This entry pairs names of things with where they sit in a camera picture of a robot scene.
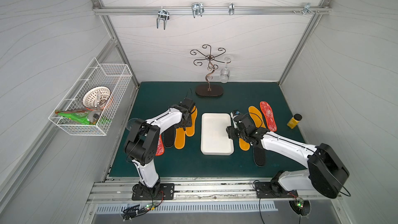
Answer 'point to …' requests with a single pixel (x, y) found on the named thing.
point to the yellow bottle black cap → (293, 122)
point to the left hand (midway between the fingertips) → (185, 123)
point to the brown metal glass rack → (207, 90)
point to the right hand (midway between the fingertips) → (231, 127)
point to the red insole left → (160, 149)
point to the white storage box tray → (214, 140)
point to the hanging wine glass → (225, 72)
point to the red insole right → (268, 111)
